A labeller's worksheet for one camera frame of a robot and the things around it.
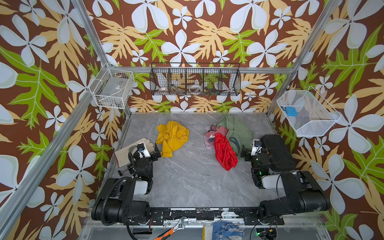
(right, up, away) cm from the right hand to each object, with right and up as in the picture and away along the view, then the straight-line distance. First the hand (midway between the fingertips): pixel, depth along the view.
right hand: (251, 145), depth 90 cm
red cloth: (-16, -6, -4) cm, 17 cm away
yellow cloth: (-49, +6, +6) cm, 50 cm away
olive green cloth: (-4, +6, +5) cm, 9 cm away
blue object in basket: (+22, +20, -5) cm, 30 cm away
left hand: (-63, +1, -4) cm, 63 cm away
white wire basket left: (-83, +34, -4) cm, 90 cm away
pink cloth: (-24, +5, +9) cm, 27 cm away
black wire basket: (-35, +43, +7) cm, 56 cm away
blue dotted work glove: (-22, -37, -22) cm, 48 cm away
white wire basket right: (+29, +18, -8) cm, 35 cm away
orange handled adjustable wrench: (-41, -36, -18) cm, 58 cm away
